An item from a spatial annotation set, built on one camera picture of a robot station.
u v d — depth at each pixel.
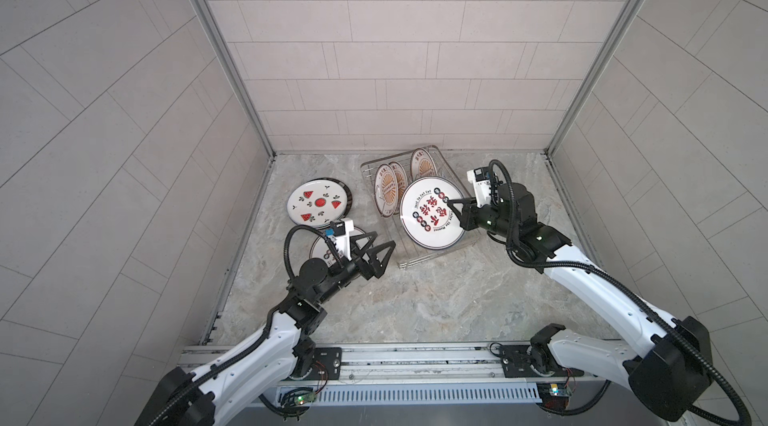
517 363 0.71
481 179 0.65
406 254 0.89
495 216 0.63
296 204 0.98
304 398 0.65
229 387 0.43
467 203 0.67
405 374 0.71
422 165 0.99
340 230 0.63
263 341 0.50
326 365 0.71
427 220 0.77
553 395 0.68
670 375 0.45
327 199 0.99
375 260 0.63
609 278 0.46
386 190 0.95
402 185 0.93
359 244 0.72
